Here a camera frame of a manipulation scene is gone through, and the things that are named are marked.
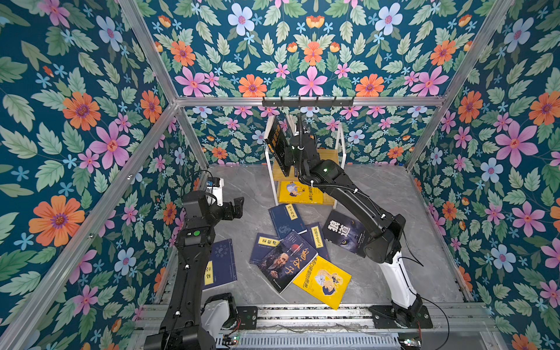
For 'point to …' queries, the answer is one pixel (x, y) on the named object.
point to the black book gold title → (278, 138)
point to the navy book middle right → (314, 236)
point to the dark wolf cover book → (346, 231)
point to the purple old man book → (287, 260)
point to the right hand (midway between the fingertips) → (300, 140)
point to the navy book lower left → (263, 244)
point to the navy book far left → (221, 268)
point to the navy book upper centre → (286, 219)
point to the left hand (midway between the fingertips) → (232, 196)
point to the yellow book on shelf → (299, 192)
